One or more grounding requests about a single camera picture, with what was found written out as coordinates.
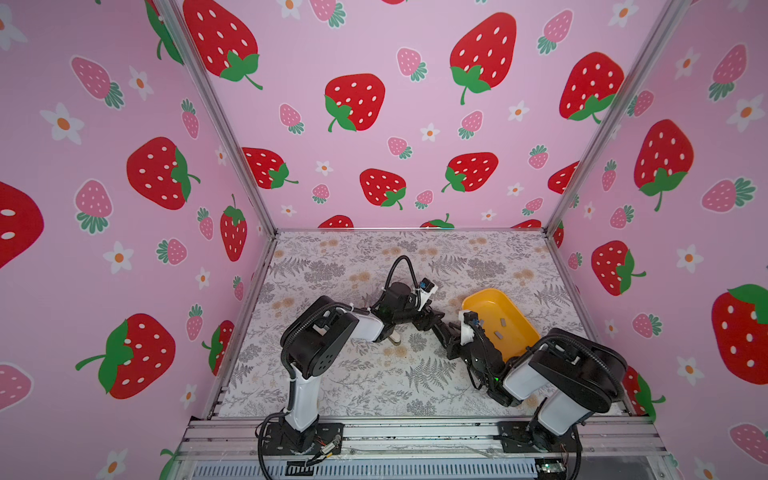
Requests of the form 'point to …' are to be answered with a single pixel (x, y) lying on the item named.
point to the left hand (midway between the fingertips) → (438, 308)
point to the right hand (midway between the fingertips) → (444, 329)
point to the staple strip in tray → (503, 322)
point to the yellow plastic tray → (491, 305)
